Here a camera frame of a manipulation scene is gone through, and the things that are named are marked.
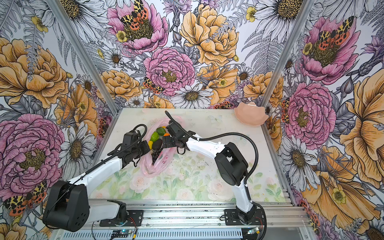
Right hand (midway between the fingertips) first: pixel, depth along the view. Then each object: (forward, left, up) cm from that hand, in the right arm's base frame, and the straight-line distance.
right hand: (170, 144), depth 90 cm
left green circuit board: (-42, +21, -10) cm, 48 cm away
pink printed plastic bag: (-4, +2, -5) cm, 7 cm away
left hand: (-3, +13, -1) cm, 13 cm away
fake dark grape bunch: (-4, +10, -5) cm, 12 cm away
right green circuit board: (-42, -41, -11) cm, 60 cm away
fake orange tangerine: (+12, +5, -6) cm, 14 cm away
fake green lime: (+9, +12, -4) cm, 15 cm away
